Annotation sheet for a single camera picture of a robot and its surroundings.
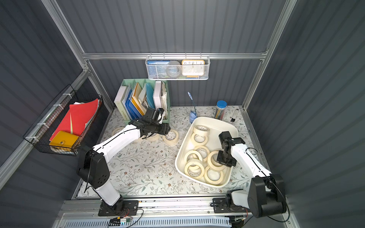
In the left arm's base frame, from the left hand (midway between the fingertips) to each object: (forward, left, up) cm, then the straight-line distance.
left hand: (165, 126), depth 87 cm
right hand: (-19, -37, -10) cm, 43 cm away
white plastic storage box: (-8, -12, -9) cm, 17 cm away
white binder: (+18, +6, +9) cm, 22 cm away
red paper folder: (-6, +45, +13) cm, 47 cm away
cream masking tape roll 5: (-9, -25, -16) cm, 31 cm away
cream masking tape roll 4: (0, -22, -16) cm, 27 cm away
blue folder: (+14, +24, 0) cm, 28 cm away
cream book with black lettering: (+22, +31, +9) cm, 39 cm away
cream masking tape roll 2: (+9, +38, -14) cm, 42 cm away
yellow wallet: (-18, +43, +14) cm, 49 cm away
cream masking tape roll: (+1, +9, -14) cm, 17 cm away
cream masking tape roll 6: (-13, -17, -13) cm, 25 cm away
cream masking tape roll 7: (-21, -30, -10) cm, 38 cm away
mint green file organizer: (+34, +29, +8) cm, 45 cm away
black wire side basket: (-20, +51, +17) cm, 57 cm away
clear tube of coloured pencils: (+14, -37, 0) cm, 39 cm away
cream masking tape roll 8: (-22, -18, -14) cm, 32 cm away
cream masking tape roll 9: (-26, -29, -17) cm, 42 cm away
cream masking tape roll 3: (+4, -24, -10) cm, 26 cm away
